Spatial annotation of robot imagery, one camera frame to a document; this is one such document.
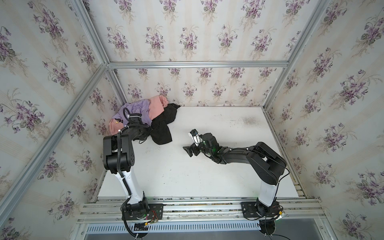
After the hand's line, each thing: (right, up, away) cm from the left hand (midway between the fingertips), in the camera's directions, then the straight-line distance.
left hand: (150, 129), depth 101 cm
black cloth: (+7, -2, +2) cm, 8 cm away
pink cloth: (+2, +18, +10) cm, 20 cm away
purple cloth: (-11, +17, +10) cm, 23 cm away
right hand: (+26, -8, -12) cm, 29 cm away
